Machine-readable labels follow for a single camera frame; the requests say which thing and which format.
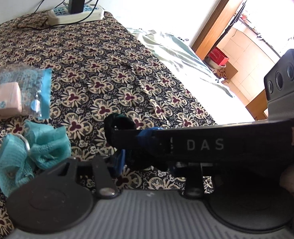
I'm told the dark green fabric item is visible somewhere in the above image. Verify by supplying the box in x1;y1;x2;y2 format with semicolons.
104;113;138;149

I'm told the teal mesh bath sponge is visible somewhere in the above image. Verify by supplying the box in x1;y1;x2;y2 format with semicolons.
0;120;71;197

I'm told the green striped bedsheet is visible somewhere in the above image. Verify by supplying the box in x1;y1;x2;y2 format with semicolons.
125;27;235;98

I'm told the floral patterned bed cover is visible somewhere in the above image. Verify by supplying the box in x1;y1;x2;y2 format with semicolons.
0;13;215;161

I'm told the red box on floor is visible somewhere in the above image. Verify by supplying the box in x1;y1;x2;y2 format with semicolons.
208;47;229;66

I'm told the plastic bag with pink soap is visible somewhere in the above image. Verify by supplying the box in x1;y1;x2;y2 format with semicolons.
0;64;52;120

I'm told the white power strip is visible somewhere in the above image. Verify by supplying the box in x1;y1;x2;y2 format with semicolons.
48;4;105;26

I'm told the black power adapter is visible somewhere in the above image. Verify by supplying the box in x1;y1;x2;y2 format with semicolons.
68;0;85;14

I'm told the wooden door frame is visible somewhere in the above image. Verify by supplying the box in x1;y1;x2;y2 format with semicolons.
191;0;243;59

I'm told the black charger cable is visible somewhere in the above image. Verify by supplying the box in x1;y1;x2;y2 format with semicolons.
17;0;110;30

